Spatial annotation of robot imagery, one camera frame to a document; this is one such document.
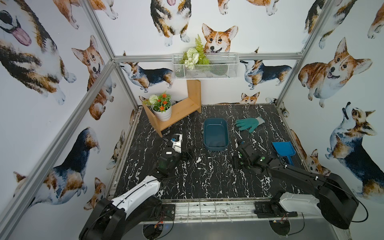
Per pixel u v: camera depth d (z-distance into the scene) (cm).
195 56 78
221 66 92
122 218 40
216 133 106
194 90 103
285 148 96
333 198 41
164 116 98
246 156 66
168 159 61
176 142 71
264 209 73
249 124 108
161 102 93
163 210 74
